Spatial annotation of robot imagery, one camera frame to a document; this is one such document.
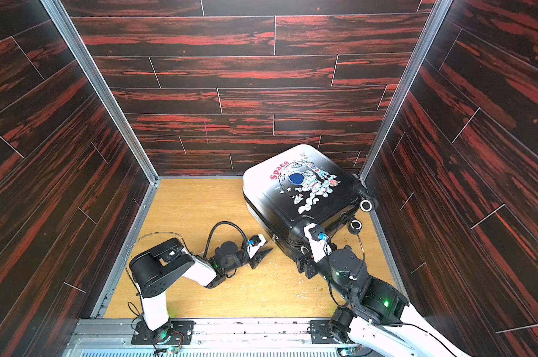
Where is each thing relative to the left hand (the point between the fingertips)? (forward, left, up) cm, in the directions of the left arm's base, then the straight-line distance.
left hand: (270, 246), depth 86 cm
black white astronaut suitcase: (+17, -7, +15) cm, 24 cm away
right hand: (-7, -11, +20) cm, 24 cm away
